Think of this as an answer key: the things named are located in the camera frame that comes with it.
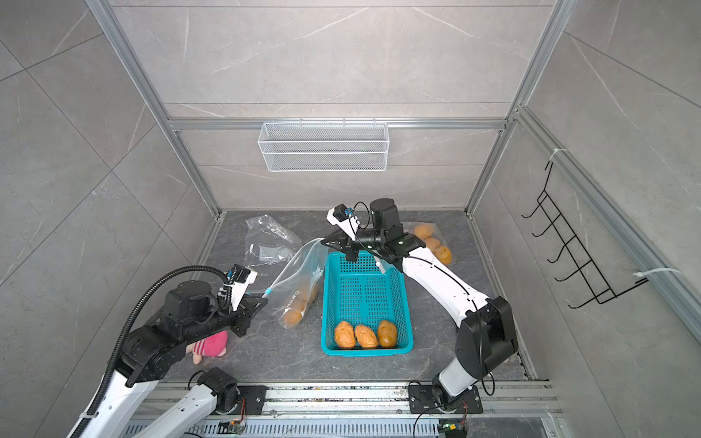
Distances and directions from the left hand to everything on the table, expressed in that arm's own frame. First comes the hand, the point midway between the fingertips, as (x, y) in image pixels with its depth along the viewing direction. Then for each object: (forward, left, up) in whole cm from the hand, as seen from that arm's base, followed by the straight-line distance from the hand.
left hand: (268, 297), depth 66 cm
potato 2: (-3, -31, -21) cm, 37 cm away
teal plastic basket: (+13, -23, -26) cm, 37 cm away
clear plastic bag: (+2, -8, +3) cm, 8 cm away
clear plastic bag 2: (+36, +13, -24) cm, 45 cm away
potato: (-4, -24, -20) cm, 32 cm away
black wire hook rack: (+7, -77, +6) cm, 78 cm away
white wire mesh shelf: (+59, -12, +4) cm, 60 cm away
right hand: (+15, -15, +3) cm, 21 cm away
